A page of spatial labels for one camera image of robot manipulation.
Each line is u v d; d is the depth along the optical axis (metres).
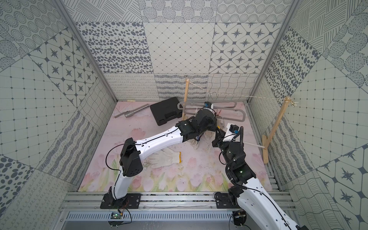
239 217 0.72
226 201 0.73
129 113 1.08
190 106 0.78
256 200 0.48
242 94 1.20
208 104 0.69
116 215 0.72
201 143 0.96
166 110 1.11
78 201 0.76
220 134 0.67
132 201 0.73
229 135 0.58
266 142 0.97
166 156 0.88
